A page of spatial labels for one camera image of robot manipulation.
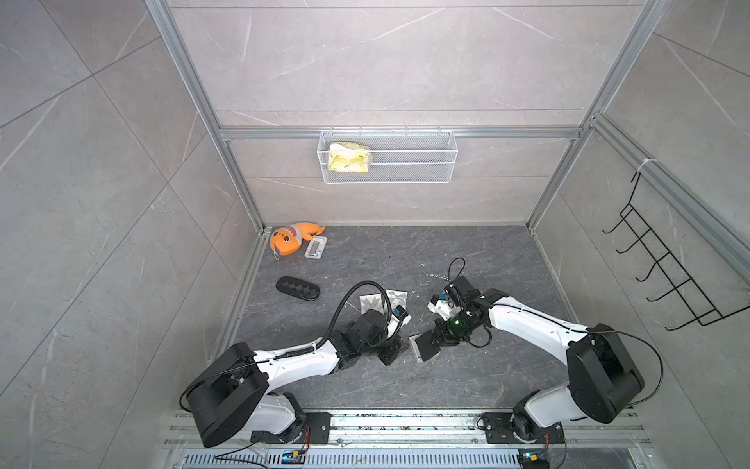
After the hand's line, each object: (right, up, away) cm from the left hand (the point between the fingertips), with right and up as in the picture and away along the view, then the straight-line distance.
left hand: (407, 339), depth 82 cm
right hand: (+8, -1, +1) cm, 8 cm away
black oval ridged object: (-35, +12, +16) cm, 41 cm away
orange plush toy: (-42, +29, +24) cm, 56 cm away
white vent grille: (-14, -26, -12) cm, 32 cm away
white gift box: (-11, +8, +11) cm, 17 cm away
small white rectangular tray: (-33, +26, +29) cm, 51 cm away
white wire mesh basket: (-5, +58, +19) cm, 62 cm away
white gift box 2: (-2, +9, +13) cm, 16 cm away
